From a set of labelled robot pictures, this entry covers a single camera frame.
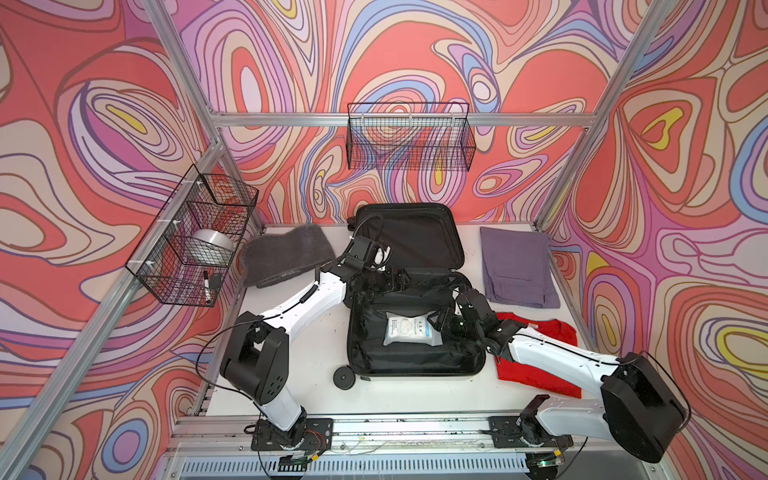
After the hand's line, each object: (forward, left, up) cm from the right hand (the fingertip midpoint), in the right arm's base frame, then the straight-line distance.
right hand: (434, 326), depth 85 cm
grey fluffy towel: (+29, +54, -2) cm, 62 cm away
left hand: (+9, +8, +10) cm, 15 cm away
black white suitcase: (+30, -1, +2) cm, 30 cm away
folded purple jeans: (+24, -34, -6) cm, 42 cm away
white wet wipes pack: (0, +5, -2) cm, 5 cm away
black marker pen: (+3, +58, +20) cm, 61 cm away
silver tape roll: (+10, +55, +27) cm, 62 cm away
